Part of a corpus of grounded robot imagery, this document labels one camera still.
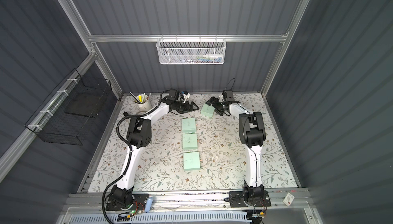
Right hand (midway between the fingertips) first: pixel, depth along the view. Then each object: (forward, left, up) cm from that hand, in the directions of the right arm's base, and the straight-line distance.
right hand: (211, 105), depth 104 cm
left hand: (-4, +10, 0) cm, 11 cm away
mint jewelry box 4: (-37, +12, -4) cm, 39 cm away
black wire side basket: (-26, +71, +22) cm, 79 cm away
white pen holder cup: (-3, +46, +5) cm, 46 cm away
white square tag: (-55, -36, -6) cm, 66 cm away
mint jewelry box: (-2, +3, -4) cm, 5 cm away
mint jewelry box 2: (-14, +16, -4) cm, 21 cm away
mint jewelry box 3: (-26, +14, -4) cm, 30 cm away
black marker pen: (-7, +59, -1) cm, 59 cm away
